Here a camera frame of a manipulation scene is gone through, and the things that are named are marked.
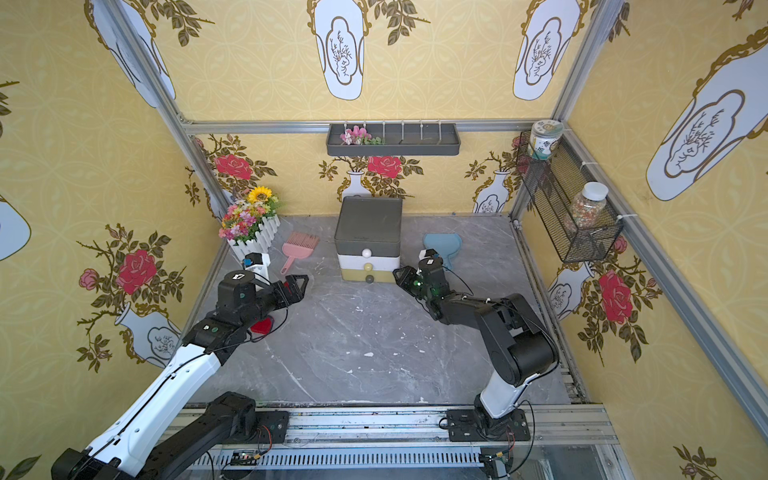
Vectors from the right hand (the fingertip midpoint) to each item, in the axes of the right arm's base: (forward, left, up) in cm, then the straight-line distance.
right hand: (402, 268), depth 94 cm
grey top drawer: (+1, +10, +9) cm, 14 cm away
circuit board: (-50, +38, -11) cm, 63 cm away
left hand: (-12, +31, +11) cm, 35 cm away
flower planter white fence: (+12, +50, +7) cm, 52 cm away
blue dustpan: (+20, -17, -13) cm, 29 cm away
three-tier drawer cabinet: (+3, +11, +12) cm, 16 cm away
